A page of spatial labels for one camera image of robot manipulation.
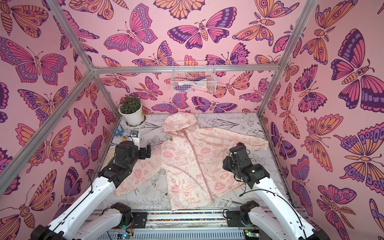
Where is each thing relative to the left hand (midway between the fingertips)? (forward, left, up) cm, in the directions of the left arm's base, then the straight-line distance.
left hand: (142, 141), depth 80 cm
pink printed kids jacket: (-6, -23, -20) cm, 31 cm away
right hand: (-8, -45, -6) cm, 46 cm away
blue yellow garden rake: (+21, +28, -20) cm, 41 cm away
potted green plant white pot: (+32, +17, -3) cm, 36 cm away
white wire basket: (+41, -27, +14) cm, 51 cm away
